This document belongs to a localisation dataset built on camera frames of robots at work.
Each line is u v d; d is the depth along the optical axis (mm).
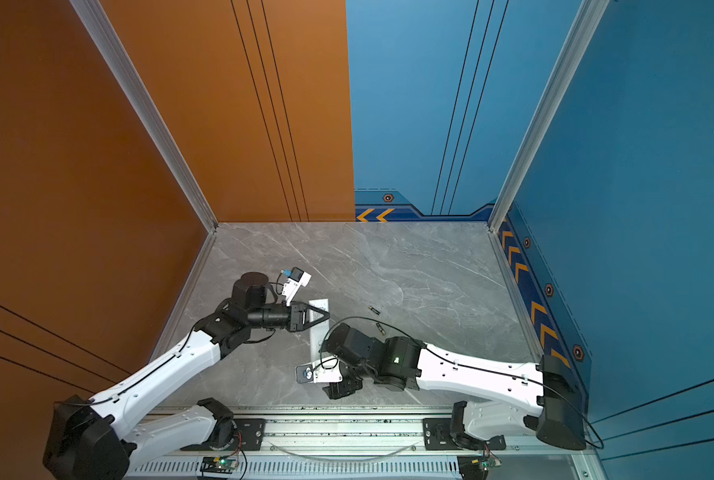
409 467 773
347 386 599
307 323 687
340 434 755
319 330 697
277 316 650
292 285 685
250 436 733
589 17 696
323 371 561
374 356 516
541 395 401
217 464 710
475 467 700
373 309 958
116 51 752
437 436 725
